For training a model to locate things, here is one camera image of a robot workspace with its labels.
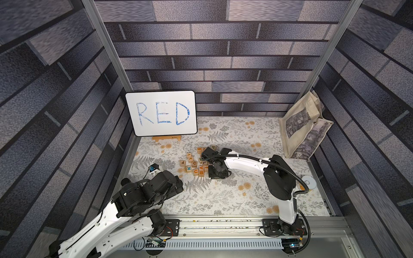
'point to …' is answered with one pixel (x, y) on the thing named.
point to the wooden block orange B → (201, 173)
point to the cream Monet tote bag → (303, 128)
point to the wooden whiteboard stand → (166, 137)
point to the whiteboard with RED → (162, 113)
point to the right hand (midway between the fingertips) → (212, 176)
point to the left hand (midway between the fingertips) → (178, 187)
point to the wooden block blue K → (189, 169)
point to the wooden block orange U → (196, 172)
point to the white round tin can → (310, 181)
